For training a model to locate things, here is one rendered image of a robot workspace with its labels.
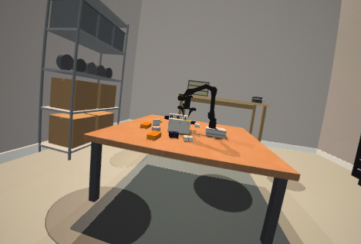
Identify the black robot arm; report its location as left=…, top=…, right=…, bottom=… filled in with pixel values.
left=178, top=84, right=218, bottom=129

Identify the orange rectangular block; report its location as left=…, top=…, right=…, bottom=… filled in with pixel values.
left=147, top=130, right=162, bottom=140
left=140, top=122, right=152, bottom=128

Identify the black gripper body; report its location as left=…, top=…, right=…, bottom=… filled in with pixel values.
left=177, top=101, right=196, bottom=111

